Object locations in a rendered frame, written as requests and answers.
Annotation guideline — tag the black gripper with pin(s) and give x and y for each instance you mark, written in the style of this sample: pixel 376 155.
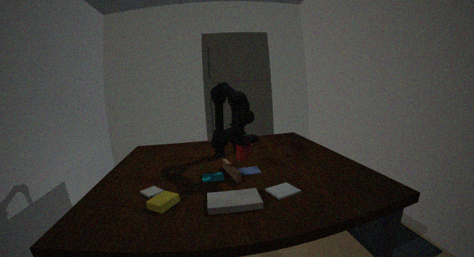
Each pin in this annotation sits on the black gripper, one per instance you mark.
pixel 241 141

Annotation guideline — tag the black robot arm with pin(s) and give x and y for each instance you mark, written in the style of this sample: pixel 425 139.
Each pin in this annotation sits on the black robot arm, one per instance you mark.
pixel 240 113

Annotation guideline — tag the olive yellow block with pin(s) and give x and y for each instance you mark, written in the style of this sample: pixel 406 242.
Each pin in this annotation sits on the olive yellow block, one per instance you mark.
pixel 163 201

